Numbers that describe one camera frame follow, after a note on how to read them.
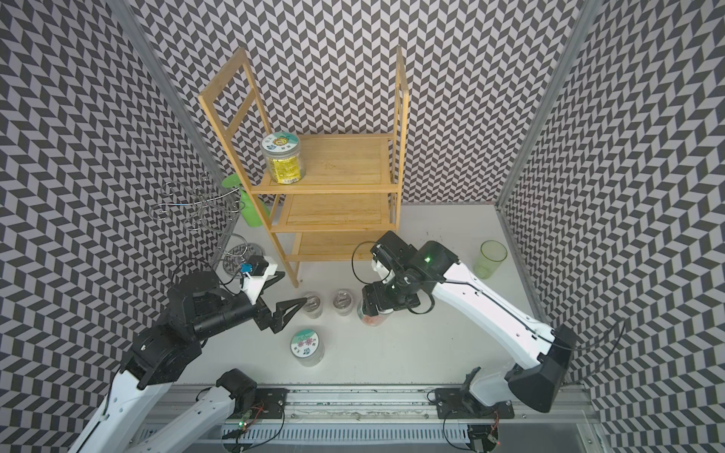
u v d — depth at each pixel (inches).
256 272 19.6
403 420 28.2
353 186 25.3
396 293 22.4
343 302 33.3
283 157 22.6
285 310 20.7
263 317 20.7
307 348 29.1
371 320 26.8
